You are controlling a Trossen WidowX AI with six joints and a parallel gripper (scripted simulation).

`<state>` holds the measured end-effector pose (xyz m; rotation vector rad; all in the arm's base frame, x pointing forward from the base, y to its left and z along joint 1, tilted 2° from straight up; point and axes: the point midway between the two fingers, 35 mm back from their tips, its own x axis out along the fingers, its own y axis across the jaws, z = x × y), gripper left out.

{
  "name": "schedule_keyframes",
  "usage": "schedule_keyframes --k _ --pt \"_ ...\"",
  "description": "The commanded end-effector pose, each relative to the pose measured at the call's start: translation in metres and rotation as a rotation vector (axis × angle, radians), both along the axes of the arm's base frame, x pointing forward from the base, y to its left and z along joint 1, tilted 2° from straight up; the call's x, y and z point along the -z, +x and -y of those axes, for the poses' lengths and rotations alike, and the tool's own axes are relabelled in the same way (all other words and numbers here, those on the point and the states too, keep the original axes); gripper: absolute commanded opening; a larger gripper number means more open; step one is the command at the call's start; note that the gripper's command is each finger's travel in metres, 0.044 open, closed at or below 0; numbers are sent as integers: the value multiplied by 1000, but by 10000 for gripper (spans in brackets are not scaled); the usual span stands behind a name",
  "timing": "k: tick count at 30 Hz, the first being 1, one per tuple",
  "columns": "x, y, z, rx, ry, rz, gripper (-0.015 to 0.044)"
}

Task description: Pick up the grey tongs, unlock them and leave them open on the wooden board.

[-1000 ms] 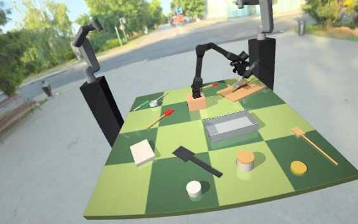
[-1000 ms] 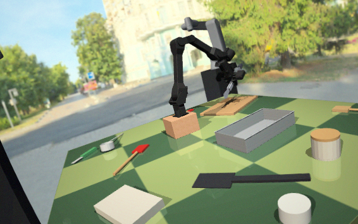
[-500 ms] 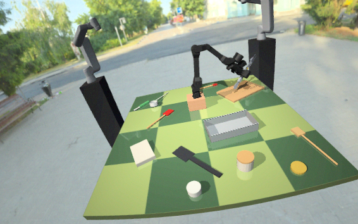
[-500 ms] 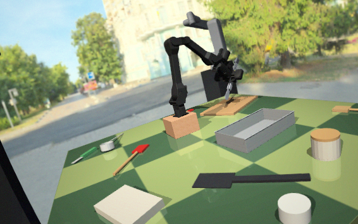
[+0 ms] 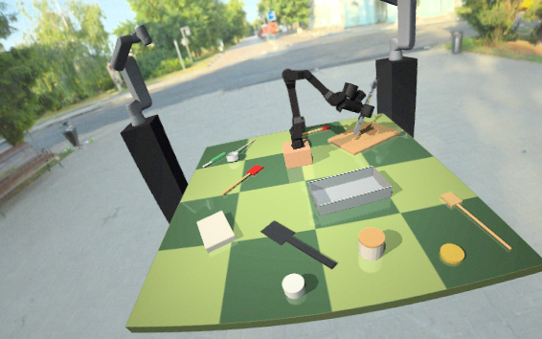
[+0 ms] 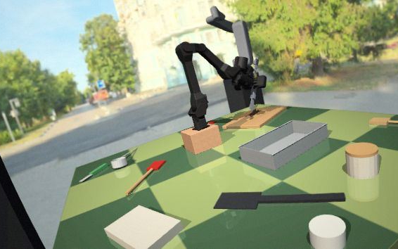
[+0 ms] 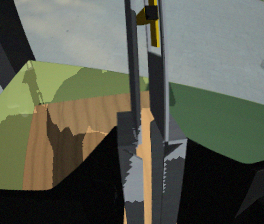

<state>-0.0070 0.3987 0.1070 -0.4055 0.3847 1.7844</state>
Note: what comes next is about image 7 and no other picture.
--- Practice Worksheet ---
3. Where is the light wooden board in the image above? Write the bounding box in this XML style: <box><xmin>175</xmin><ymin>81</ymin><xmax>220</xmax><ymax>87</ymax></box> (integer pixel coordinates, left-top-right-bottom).
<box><xmin>22</xmin><ymin>91</ymin><xmax>153</xmax><ymax>224</ymax></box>

